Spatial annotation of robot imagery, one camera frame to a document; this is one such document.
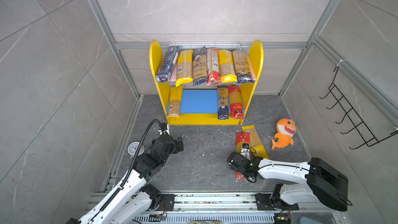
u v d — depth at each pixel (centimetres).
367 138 59
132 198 48
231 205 73
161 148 54
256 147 90
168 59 74
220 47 91
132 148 88
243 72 70
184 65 74
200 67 72
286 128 92
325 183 41
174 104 90
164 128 63
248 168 63
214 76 67
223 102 93
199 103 95
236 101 96
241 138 93
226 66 73
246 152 77
